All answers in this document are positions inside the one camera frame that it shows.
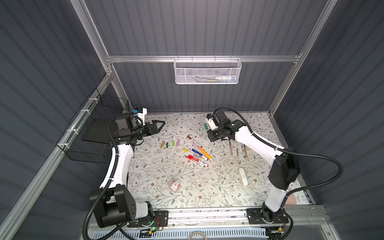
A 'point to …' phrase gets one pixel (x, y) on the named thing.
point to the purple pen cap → (178, 142)
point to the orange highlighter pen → (205, 153)
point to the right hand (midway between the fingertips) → (211, 135)
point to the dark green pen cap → (167, 145)
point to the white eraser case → (243, 179)
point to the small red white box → (174, 185)
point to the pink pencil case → (291, 199)
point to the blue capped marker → (200, 154)
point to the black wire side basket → (88, 137)
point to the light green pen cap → (173, 143)
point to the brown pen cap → (162, 144)
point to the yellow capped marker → (192, 153)
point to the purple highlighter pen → (231, 148)
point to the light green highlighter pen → (237, 149)
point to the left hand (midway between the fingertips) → (160, 124)
